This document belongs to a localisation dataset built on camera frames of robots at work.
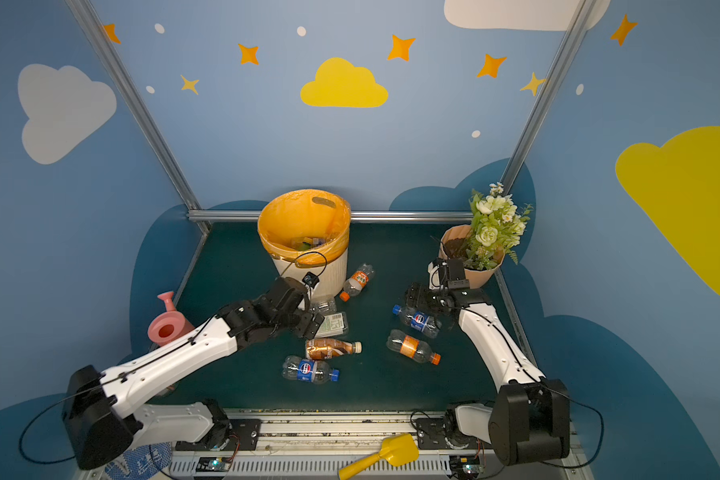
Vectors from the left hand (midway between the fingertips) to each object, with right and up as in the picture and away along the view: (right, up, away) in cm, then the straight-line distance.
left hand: (312, 310), depth 79 cm
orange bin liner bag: (-6, +26, +19) cm, 33 cm away
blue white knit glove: (-40, -35, -9) cm, 54 cm away
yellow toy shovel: (+22, -33, -8) cm, 40 cm away
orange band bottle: (+28, -12, +5) cm, 31 cm away
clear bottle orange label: (+11, +4, +22) cm, 25 cm away
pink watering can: (-41, -5, +3) cm, 41 cm away
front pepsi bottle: (-1, -17, +1) cm, 17 cm away
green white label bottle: (+4, -7, +11) cm, 14 cm away
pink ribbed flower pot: (+44, +19, +22) cm, 53 cm away
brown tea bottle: (+3, -12, +5) cm, 13 cm away
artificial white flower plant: (+52, +23, +5) cm, 57 cm away
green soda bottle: (-5, +19, +19) cm, 27 cm away
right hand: (+31, +3, +6) cm, 31 cm away
